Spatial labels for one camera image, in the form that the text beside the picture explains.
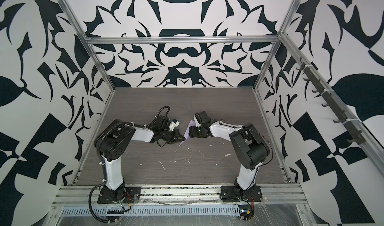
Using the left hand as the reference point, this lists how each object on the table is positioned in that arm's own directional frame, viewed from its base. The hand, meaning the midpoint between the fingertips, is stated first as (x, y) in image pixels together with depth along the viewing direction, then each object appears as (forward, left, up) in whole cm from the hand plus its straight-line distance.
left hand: (186, 136), depth 92 cm
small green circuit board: (-38, -27, -3) cm, 47 cm away
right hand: (+3, -4, 0) cm, 5 cm away
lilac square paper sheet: (+10, -4, -1) cm, 10 cm away
